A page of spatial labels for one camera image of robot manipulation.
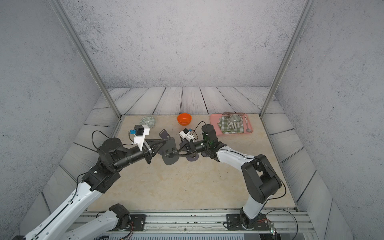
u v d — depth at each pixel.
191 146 0.69
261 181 0.46
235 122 1.14
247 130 1.11
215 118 1.22
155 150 0.60
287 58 0.87
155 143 0.59
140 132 0.53
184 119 1.15
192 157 0.98
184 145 0.72
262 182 0.46
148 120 1.15
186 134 0.75
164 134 0.98
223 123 1.15
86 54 0.87
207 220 0.75
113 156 0.48
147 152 0.54
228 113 1.22
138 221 0.73
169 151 0.66
